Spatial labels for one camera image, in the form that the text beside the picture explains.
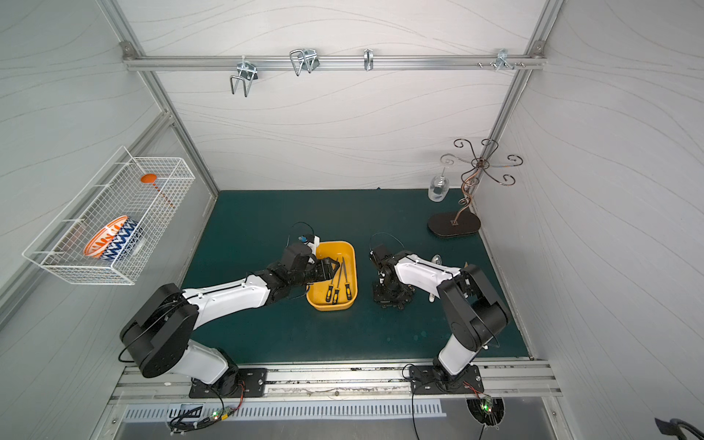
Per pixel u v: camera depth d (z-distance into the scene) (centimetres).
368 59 75
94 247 62
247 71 78
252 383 74
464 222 107
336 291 90
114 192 70
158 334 43
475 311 46
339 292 90
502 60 77
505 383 77
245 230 115
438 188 95
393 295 76
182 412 72
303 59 76
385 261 76
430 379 67
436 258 98
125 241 59
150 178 78
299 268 69
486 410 72
